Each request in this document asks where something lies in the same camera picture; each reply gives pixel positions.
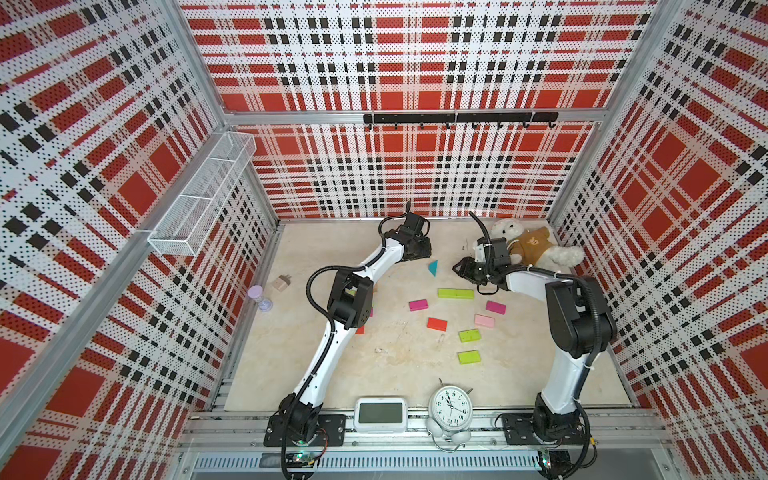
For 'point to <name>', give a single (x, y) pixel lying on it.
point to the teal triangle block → (433, 266)
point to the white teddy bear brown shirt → (535, 247)
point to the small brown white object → (282, 282)
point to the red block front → (360, 330)
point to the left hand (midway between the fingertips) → (432, 248)
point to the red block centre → (435, 323)
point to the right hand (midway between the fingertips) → (460, 268)
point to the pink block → (484, 320)
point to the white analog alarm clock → (451, 411)
